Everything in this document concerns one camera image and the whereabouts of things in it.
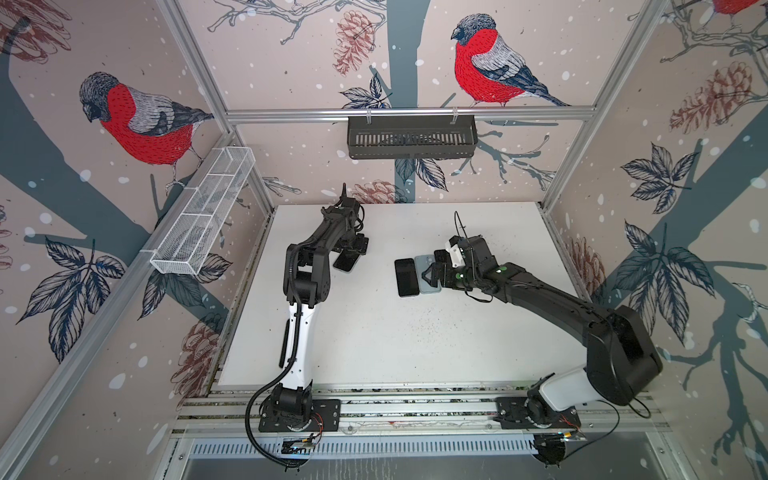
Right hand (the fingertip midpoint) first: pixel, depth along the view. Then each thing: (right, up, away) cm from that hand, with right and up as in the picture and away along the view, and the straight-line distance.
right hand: (432, 279), depth 86 cm
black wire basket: (-16, +49, +21) cm, 55 cm away
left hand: (-26, +7, +20) cm, 34 cm away
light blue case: (-1, +3, +19) cm, 19 cm away
